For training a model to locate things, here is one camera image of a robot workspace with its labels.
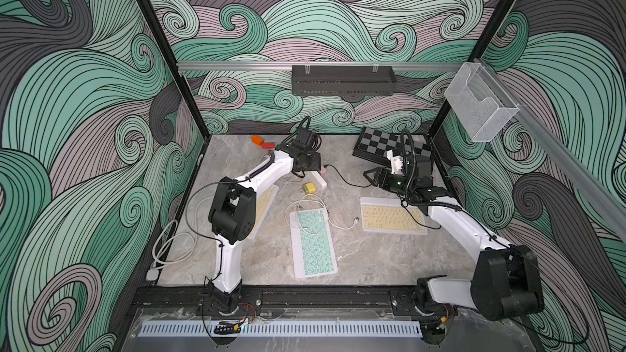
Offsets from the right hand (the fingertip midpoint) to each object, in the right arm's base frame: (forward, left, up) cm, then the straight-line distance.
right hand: (372, 175), depth 85 cm
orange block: (+33, +48, -15) cm, 60 cm away
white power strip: (+8, +18, -14) cm, 24 cm away
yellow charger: (+3, +22, -14) cm, 26 cm away
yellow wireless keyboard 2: (-8, -8, -16) cm, 20 cm away
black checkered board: (+27, -8, -13) cm, 31 cm away
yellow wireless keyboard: (-1, +41, -16) cm, 44 cm away
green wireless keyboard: (-21, +21, -16) cm, 34 cm away
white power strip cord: (-19, +73, -17) cm, 78 cm away
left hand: (+9, +20, -2) cm, 22 cm away
